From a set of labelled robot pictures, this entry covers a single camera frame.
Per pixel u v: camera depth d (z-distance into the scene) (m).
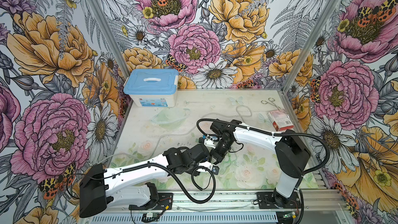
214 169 0.65
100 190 0.40
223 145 0.71
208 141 0.76
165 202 0.73
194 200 0.53
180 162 0.54
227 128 0.65
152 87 1.00
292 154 0.47
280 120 1.00
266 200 0.74
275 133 0.50
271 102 1.13
